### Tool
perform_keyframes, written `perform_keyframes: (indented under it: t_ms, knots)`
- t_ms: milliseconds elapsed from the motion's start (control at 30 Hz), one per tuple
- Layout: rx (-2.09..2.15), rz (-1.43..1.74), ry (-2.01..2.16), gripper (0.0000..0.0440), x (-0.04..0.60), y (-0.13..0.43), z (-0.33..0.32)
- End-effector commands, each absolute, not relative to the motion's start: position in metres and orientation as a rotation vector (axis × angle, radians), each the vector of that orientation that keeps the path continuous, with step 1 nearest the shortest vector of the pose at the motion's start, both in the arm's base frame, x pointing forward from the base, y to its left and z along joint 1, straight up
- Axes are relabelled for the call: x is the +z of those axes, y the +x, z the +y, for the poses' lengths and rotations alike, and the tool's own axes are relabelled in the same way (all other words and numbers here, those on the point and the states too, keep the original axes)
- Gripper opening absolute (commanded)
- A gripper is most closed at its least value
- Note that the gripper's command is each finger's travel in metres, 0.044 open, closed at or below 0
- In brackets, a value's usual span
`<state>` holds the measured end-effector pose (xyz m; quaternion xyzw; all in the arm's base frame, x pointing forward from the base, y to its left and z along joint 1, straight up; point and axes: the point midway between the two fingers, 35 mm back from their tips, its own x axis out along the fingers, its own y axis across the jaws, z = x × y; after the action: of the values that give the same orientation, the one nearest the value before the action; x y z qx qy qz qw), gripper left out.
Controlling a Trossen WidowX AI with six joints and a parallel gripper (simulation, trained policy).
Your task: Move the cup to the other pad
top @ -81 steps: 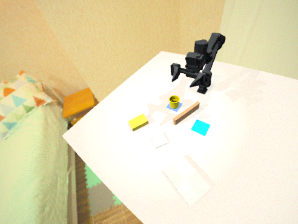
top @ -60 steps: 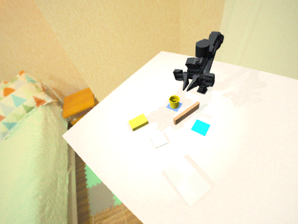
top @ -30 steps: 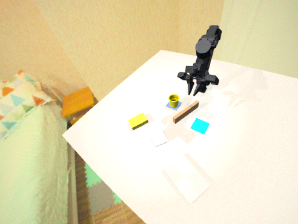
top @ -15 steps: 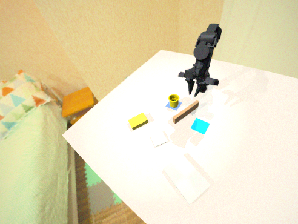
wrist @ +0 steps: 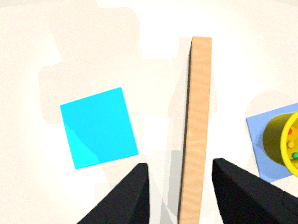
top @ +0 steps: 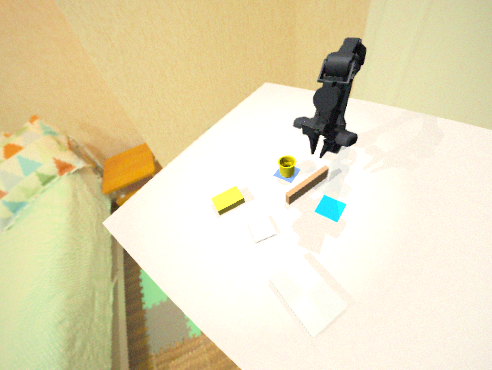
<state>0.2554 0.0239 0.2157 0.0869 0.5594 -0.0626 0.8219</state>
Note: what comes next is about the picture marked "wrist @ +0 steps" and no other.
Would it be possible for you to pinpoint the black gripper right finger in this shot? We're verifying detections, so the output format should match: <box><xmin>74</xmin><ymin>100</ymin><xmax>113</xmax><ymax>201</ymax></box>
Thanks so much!
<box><xmin>212</xmin><ymin>157</ymin><xmax>298</xmax><ymax>224</ymax></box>

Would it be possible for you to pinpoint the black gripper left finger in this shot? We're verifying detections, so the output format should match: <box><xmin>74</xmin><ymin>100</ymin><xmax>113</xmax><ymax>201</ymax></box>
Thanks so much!
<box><xmin>77</xmin><ymin>163</ymin><xmax>150</xmax><ymax>224</ymax></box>

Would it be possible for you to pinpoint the brown wooden block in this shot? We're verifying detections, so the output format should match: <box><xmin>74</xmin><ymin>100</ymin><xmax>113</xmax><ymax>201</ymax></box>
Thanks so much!
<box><xmin>177</xmin><ymin>36</ymin><xmax>213</xmax><ymax>224</ymax></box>

